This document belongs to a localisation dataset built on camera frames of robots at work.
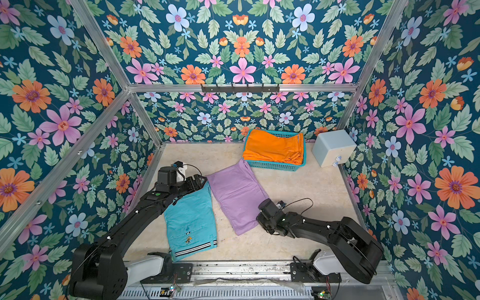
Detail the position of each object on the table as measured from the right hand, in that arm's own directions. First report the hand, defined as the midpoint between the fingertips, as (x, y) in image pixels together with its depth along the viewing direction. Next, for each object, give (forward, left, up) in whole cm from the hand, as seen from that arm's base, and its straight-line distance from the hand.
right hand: (255, 219), depth 86 cm
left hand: (+12, +24, +14) cm, 31 cm away
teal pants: (-3, +30, 0) cm, 30 cm away
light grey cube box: (+35, -40, +13) cm, 55 cm away
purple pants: (+14, +9, 0) cm, 17 cm away
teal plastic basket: (+29, -11, +4) cm, 31 cm away
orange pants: (+42, -2, +6) cm, 43 cm away
